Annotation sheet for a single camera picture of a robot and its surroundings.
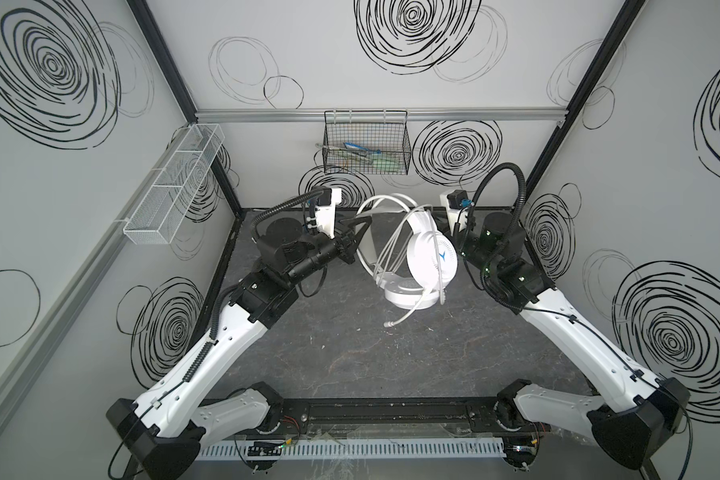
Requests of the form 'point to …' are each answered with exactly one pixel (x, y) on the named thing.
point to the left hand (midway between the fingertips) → (372, 221)
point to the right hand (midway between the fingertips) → (426, 213)
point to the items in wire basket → (354, 156)
